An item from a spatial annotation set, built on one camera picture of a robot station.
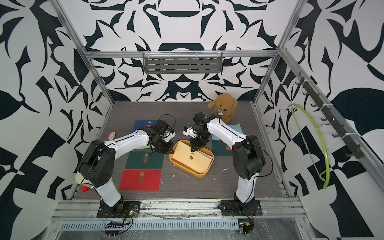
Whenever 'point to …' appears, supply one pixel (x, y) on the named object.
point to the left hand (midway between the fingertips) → (172, 149)
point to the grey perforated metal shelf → (182, 62)
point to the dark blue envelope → (140, 124)
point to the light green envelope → (143, 147)
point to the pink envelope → (206, 154)
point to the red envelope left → (140, 180)
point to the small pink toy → (112, 135)
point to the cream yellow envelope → (183, 154)
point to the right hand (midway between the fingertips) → (193, 146)
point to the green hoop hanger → (326, 152)
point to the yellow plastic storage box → (178, 165)
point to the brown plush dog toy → (224, 106)
